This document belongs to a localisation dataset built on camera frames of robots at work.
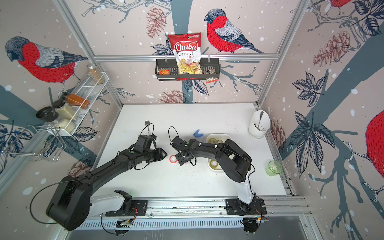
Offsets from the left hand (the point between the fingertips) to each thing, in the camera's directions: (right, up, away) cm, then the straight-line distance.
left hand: (167, 152), depth 86 cm
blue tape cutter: (+17, +8, +15) cm, 24 cm away
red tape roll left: (+2, -6, +5) cm, 8 cm away
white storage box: (+35, +7, +11) cm, 37 cm away
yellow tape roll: (+28, +5, +10) cm, 30 cm away
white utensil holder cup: (+59, +16, +12) cm, 62 cm away
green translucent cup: (+63, -10, +1) cm, 64 cm away
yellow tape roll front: (+32, +5, +12) cm, 35 cm away
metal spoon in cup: (+60, +23, +9) cm, 65 cm away
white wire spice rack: (-48, +38, +2) cm, 61 cm away
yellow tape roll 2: (+28, -8, +2) cm, 29 cm away
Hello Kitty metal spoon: (-20, +16, +22) cm, 34 cm away
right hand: (+9, -5, +6) cm, 11 cm away
